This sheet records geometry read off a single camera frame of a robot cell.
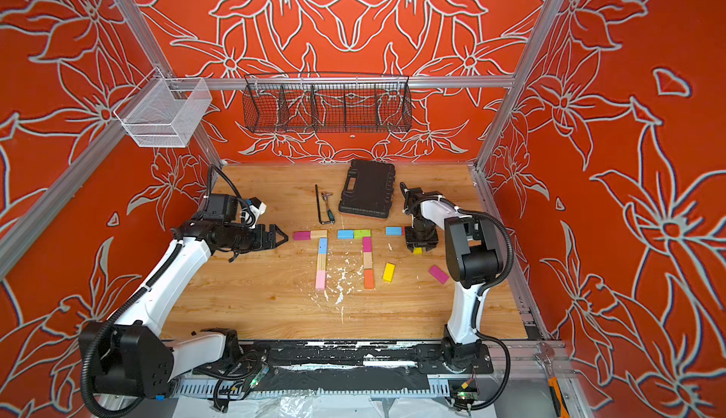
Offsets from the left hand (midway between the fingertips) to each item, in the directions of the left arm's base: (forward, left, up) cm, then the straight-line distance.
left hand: (275, 237), depth 80 cm
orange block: (-5, -28, -15) cm, 32 cm away
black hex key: (+22, -7, -15) cm, 27 cm away
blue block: (+5, -12, -13) cm, 18 cm away
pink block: (-6, -13, -13) cm, 19 cm away
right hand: (+8, -44, -15) cm, 47 cm away
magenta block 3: (-1, -50, -15) cm, 53 cm away
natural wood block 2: (0, -12, -14) cm, 18 cm away
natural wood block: (+11, -9, -14) cm, 20 cm away
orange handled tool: (-33, -76, -15) cm, 84 cm away
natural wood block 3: (+1, -27, -13) cm, 30 cm away
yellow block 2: (-3, -34, -14) cm, 37 cm away
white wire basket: (+35, +43, +18) cm, 58 cm away
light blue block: (+11, -19, -15) cm, 26 cm away
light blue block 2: (+13, -36, -14) cm, 40 cm away
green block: (+12, -24, -14) cm, 30 cm away
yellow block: (+5, -44, -13) cm, 46 cm away
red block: (+13, -39, -13) cm, 44 cm away
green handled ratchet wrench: (+20, -12, -13) cm, 27 cm away
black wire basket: (+48, -6, +15) cm, 51 cm away
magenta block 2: (+8, -27, -15) cm, 32 cm away
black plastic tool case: (+29, -26, -9) cm, 40 cm away
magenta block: (+10, -3, -15) cm, 19 cm away
